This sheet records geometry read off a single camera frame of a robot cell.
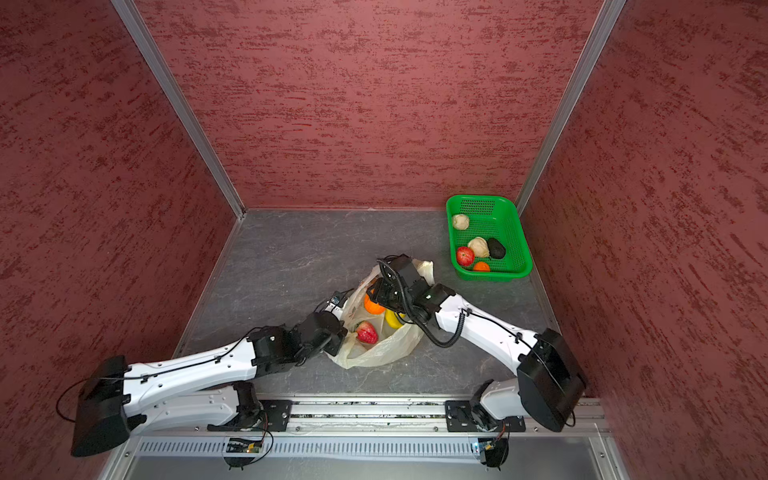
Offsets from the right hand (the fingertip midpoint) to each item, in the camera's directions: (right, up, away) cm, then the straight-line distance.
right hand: (370, 300), depth 80 cm
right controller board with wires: (+32, -35, -9) cm, 48 cm away
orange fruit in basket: (+37, +7, +20) cm, 42 cm away
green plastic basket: (+46, +26, +38) cm, 64 cm away
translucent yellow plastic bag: (0, -12, +5) cm, 13 cm away
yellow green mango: (+6, -8, +9) cm, 14 cm away
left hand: (-8, -8, -1) cm, 11 cm away
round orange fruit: (+1, -1, -4) cm, 4 cm away
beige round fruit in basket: (+32, +23, +30) cm, 49 cm away
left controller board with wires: (-32, -35, -7) cm, 48 cm away
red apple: (+31, +11, +20) cm, 39 cm away
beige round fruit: (+37, +14, +23) cm, 46 cm away
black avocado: (+43, +13, +23) cm, 51 cm away
